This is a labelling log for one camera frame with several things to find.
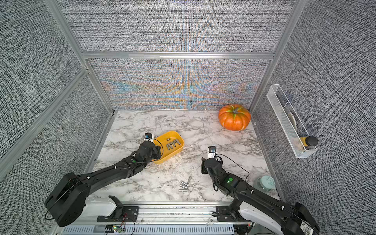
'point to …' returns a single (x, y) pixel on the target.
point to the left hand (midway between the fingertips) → (161, 146)
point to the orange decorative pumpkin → (234, 117)
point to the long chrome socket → (177, 140)
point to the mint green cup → (265, 183)
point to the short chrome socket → (168, 139)
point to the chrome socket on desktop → (183, 184)
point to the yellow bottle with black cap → (310, 141)
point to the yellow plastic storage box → (170, 143)
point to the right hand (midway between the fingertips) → (204, 155)
